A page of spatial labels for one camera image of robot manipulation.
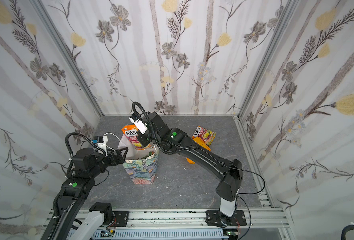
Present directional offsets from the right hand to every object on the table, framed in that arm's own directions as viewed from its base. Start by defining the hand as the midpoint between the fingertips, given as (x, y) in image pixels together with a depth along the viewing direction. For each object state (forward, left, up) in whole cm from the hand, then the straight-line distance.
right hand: (135, 126), depth 67 cm
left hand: (-5, +9, -10) cm, 14 cm away
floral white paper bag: (-13, -3, -13) cm, 19 cm away
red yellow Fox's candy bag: (+1, +4, -6) cm, 7 cm away
